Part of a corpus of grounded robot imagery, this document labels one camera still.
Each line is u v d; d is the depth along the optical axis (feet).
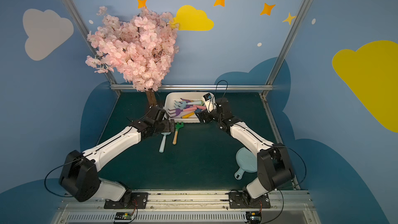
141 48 2.31
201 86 3.65
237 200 2.43
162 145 3.00
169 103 3.62
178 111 3.55
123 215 2.35
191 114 3.55
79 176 1.36
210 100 2.44
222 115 2.18
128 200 2.23
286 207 2.40
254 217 2.39
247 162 2.90
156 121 2.18
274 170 1.45
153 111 2.13
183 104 3.74
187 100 3.77
